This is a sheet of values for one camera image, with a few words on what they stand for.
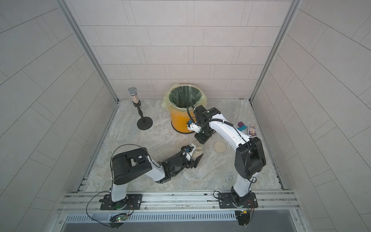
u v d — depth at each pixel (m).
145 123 0.99
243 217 0.68
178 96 0.95
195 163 0.74
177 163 0.64
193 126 0.75
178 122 0.79
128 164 0.50
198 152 0.78
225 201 0.71
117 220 0.64
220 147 0.90
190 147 0.71
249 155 0.46
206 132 0.69
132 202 0.70
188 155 0.72
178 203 0.72
